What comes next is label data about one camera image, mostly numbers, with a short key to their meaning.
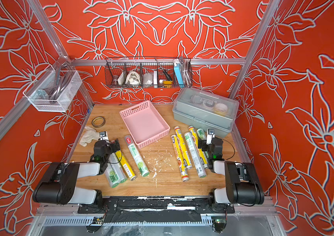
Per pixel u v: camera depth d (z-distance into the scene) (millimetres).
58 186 440
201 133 969
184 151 895
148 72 956
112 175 795
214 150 691
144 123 1081
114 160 853
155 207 739
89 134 1007
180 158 861
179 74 854
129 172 812
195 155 876
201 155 876
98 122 1076
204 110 898
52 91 779
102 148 712
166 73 949
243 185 441
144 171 811
